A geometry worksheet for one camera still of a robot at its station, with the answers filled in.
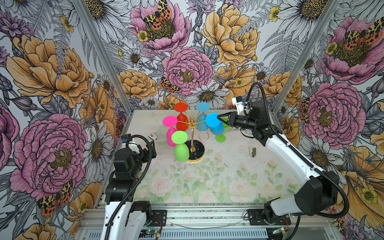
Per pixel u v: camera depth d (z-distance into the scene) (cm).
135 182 51
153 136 103
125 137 59
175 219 76
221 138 105
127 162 50
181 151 74
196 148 99
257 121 59
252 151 97
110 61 94
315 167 43
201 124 86
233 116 66
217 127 73
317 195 41
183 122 76
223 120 73
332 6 72
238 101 69
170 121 76
